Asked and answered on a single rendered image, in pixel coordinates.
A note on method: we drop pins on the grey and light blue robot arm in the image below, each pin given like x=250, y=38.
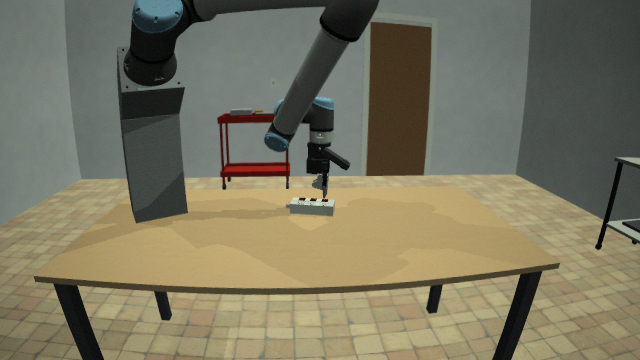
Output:
x=156, y=25

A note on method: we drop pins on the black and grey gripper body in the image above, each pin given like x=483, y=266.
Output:
x=316, y=161

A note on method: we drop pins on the white power strip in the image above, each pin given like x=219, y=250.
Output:
x=311, y=206

